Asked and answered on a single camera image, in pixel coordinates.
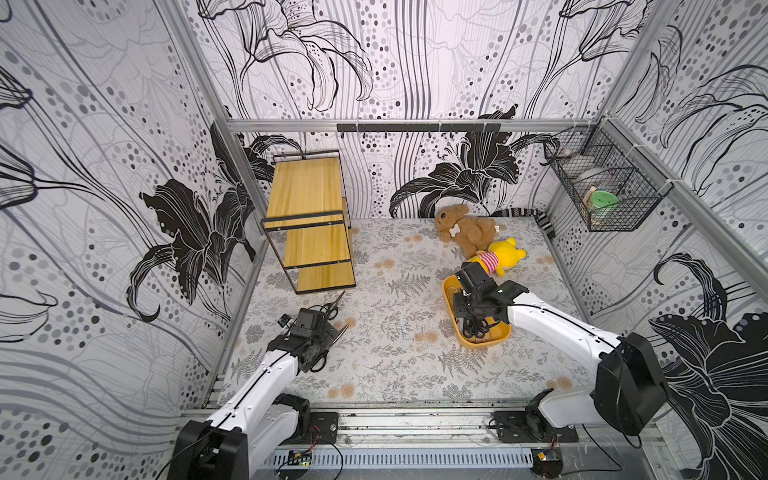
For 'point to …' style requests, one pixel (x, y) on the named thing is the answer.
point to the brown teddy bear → (471, 234)
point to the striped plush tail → (528, 212)
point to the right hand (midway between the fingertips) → (461, 301)
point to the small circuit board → (305, 464)
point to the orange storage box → (499, 333)
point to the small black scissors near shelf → (331, 309)
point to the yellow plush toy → (500, 255)
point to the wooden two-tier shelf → (308, 221)
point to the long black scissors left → (319, 362)
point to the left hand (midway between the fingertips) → (327, 343)
